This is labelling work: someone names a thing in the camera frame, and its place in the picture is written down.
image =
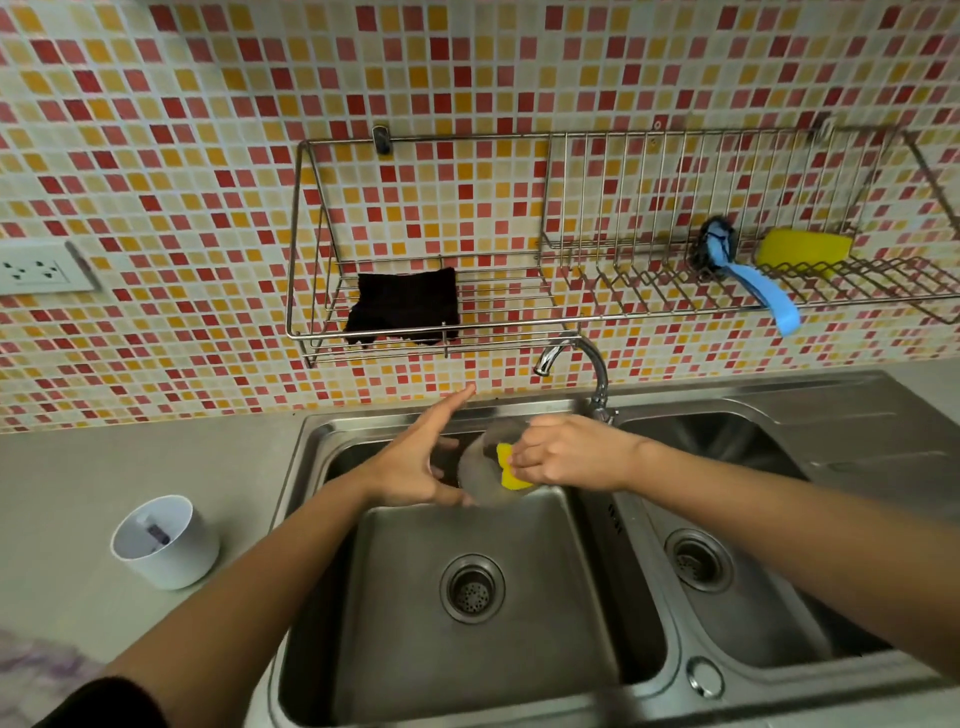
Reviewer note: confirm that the person's left hand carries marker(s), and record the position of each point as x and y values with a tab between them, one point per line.
405	472

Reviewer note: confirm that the person's right hand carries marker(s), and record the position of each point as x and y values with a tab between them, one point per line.
577	454

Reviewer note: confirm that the small yellow sponge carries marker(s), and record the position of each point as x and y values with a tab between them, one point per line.
514	480

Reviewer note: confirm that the clear blender cup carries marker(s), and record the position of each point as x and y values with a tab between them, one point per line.
480	461

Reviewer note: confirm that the black cloth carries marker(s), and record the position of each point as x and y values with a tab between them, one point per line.
405	304

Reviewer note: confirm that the white blender base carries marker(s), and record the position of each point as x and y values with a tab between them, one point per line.
180	559

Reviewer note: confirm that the person's right forearm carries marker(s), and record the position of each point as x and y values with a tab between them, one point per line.
810	532

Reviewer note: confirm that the person's left forearm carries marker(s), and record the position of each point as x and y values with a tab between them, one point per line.
240	600

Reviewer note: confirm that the chrome faucet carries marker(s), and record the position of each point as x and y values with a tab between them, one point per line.
596	364

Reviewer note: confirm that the metal sink drain strainer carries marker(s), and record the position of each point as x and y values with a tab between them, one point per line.
472	590
697	561

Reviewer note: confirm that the stainless steel double sink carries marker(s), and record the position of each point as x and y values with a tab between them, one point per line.
540	637

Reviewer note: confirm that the round metal sink cap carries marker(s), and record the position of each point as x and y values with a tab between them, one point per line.
705	679

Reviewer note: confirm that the large yellow sponge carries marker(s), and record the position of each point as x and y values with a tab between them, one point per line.
802	247

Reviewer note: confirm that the black sleeve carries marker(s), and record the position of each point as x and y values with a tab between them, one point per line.
105	709

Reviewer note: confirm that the metal rack wall hook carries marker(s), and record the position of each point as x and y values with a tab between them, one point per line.
382	140
826	129

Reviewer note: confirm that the white wall socket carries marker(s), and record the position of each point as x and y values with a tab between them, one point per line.
37	268

